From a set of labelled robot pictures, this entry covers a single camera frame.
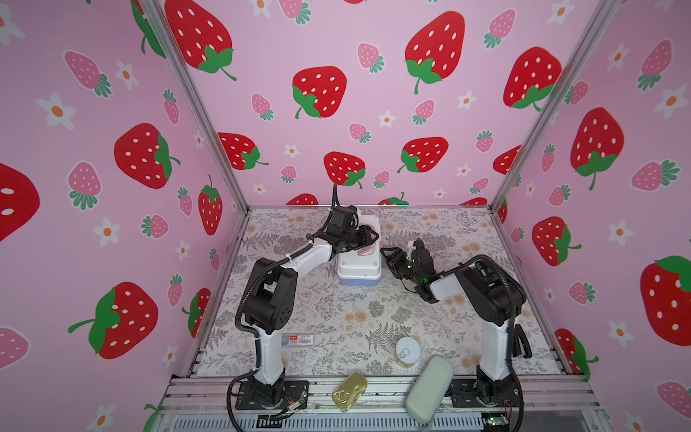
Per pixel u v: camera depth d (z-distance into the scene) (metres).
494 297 0.54
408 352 0.76
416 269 0.83
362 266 0.88
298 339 0.82
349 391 0.71
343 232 0.76
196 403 0.73
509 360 0.60
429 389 0.73
